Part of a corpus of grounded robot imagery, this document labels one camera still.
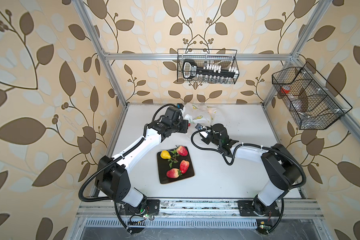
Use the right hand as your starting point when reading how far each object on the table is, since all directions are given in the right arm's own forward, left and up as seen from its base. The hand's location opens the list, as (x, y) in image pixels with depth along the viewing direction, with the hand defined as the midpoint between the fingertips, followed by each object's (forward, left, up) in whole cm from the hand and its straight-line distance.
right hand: (202, 128), depth 90 cm
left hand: (-3, +9, +10) cm, 13 cm away
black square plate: (-19, +19, -11) cm, 29 cm away
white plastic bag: (+15, -6, -5) cm, 17 cm away
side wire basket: (-3, -53, +22) cm, 58 cm away
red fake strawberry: (-23, +18, -9) cm, 31 cm away
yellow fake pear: (-13, +23, -8) cm, 27 cm away
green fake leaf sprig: (-15, +19, -10) cm, 26 cm away
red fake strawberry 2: (-20, +12, -9) cm, 25 cm away
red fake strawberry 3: (-10, +13, -9) cm, 18 cm away
